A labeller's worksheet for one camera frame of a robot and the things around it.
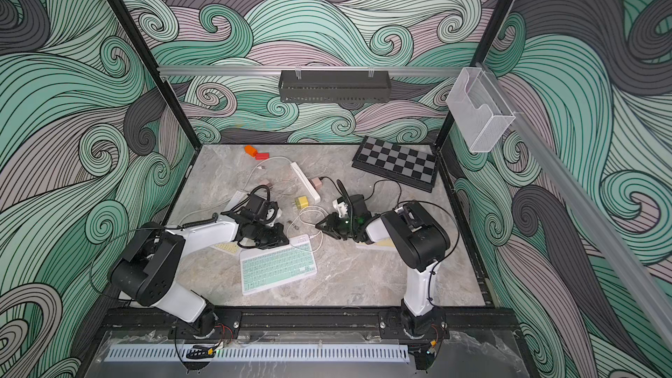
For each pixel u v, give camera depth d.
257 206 0.74
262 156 1.18
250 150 1.18
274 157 1.14
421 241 0.50
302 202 0.98
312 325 0.74
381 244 0.71
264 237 0.77
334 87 1.06
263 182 1.06
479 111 0.76
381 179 1.07
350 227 0.76
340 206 0.92
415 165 1.07
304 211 0.98
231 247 0.88
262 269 0.84
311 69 0.91
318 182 1.05
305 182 1.03
